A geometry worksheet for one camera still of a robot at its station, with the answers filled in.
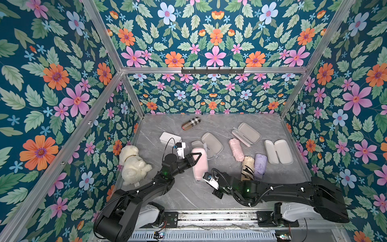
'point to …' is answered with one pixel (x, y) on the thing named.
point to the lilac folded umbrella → (260, 165)
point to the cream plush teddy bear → (134, 168)
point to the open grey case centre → (210, 143)
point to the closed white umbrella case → (170, 139)
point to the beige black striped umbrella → (248, 169)
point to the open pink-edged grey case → (246, 134)
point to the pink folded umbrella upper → (237, 150)
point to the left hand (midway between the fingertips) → (201, 154)
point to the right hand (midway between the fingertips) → (209, 179)
